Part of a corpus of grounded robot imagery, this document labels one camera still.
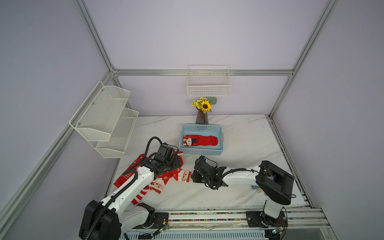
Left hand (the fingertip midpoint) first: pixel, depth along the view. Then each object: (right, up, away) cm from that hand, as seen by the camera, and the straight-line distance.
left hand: (175, 164), depth 83 cm
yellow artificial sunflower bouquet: (+17, +36, +12) cm, 42 cm away
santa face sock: (+2, -8, +4) cm, 9 cm away
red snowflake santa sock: (-11, -12, +1) cm, 16 cm away
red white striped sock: (-18, -15, -1) cm, 24 cm away
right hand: (+10, -9, +5) cm, 15 cm away
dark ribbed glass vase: (+15, +28, +18) cm, 37 cm away
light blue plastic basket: (+18, +19, +24) cm, 36 cm away
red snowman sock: (+8, +12, +20) cm, 25 cm away
